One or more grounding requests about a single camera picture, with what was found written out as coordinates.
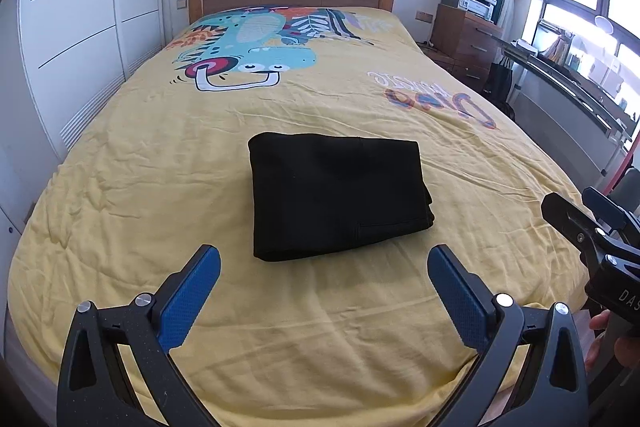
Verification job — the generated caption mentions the long window desk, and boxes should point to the long window desk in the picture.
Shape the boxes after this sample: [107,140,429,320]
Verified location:
[502,43,637,188]

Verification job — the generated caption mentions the person right hand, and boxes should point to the person right hand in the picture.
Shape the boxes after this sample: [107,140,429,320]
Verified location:
[583,308,640,373]

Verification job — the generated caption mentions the yellow cartoon bed cover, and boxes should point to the yellow cartoon bed cover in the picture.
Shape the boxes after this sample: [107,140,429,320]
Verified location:
[9,6,587,426]

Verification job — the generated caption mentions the black pants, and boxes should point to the black pants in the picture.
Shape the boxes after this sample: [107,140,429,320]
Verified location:
[248,132,435,262]

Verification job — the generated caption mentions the black bag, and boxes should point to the black bag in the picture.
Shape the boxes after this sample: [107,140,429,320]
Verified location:
[482,57,515,120]

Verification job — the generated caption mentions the white wardrobe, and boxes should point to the white wardrobe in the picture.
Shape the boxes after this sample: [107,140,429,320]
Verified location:
[1,0,164,234]

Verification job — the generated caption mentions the brown wooden dresser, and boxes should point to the brown wooden dresser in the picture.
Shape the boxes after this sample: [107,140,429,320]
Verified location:
[422,4,502,92]

